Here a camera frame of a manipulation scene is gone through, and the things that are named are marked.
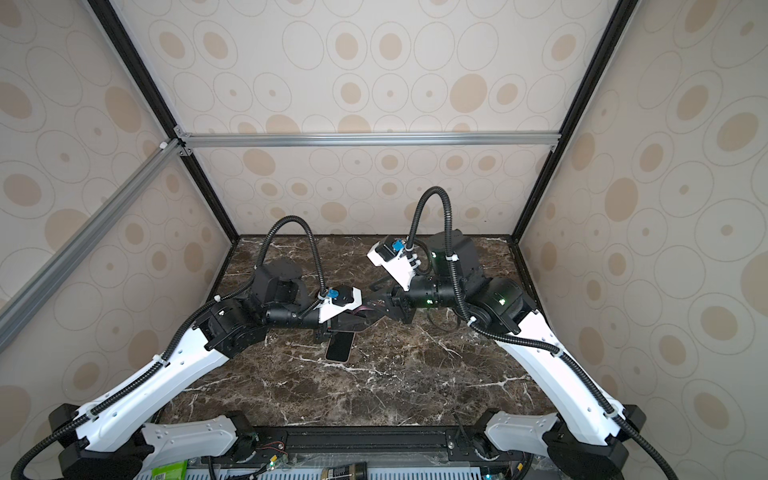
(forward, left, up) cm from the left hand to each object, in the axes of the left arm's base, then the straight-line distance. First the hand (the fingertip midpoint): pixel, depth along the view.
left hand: (367, 316), depth 60 cm
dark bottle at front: (-24, +4, -29) cm, 38 cm away
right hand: (+2, -1, +5) cm, 6 cm away
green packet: (-24, +45, -30) cm, 59 cm away
